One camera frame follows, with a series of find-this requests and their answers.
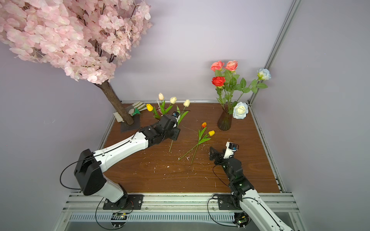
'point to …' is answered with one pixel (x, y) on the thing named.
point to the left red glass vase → (160, 113)
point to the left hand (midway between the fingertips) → (179, 128)
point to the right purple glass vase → (225, 119)
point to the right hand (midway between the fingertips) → (217, 147)
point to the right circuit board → (241, 219)
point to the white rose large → (240, 110)
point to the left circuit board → (118, 220)
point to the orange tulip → (204, 126)
